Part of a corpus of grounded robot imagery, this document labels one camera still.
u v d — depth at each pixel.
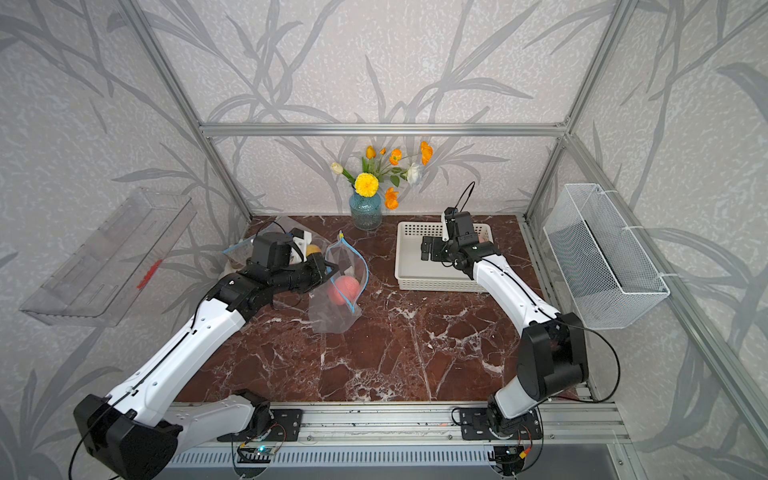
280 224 1.19
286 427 0.72
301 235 0.69
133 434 0.36
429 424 0.75
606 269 0.61
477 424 0.73
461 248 0.65
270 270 0.55
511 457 0.76
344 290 0.77
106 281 0.67
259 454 0.72
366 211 1.10
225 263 1.06
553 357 0.44
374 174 0.94
